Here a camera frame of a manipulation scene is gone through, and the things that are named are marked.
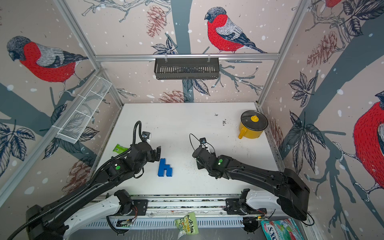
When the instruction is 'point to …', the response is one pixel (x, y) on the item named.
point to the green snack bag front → (187, 225)
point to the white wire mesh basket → (72, 129)
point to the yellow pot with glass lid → (252, 124)
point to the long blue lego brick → (162, 166)
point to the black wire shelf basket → (186, 68)
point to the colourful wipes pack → (284, 229)
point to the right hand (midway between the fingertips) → (200, 155)
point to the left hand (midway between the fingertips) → (154, 143)
